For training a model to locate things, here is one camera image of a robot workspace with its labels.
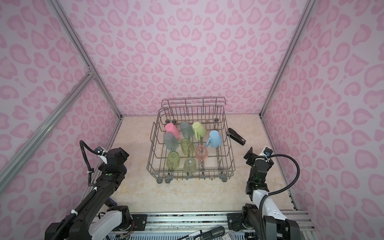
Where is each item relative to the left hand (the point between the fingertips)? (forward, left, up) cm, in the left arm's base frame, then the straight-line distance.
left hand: (113, 152), depth 82 cm
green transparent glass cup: (+7, -40, -8) cm, 41 cm away
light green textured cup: (-7, -42, -5) cm, 42 cm away
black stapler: (+18, -73, -13) cm, 76 cm away
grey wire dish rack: (+14, -41, -9) cm, 45 cm away
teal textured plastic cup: (+18, -40, -4) cm, 44 cm away
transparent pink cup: (+3, -48, -7) cm, 49 cm away
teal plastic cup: (+9, -30, -5) cm, 32 cm away
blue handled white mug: (+10, -57, -5) cm, 58 cm away
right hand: (0, -80, 0) cm, 80 cm away
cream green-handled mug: (+16, -48, -3) cm, 51 cm away
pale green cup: (-2, -32, -8) cm, 33 cm away
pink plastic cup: (+18, -29, -2) cm, 34 cm away
